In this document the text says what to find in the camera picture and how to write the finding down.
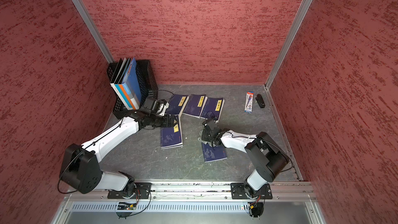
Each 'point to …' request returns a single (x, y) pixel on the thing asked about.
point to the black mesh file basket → (147, 86)
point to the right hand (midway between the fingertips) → (205, 137)
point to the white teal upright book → (118, 79)
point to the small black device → (260, 101)
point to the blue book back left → (176, 104)
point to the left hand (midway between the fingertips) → (170, 124)
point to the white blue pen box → (249, 102)
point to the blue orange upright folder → (130, 85)
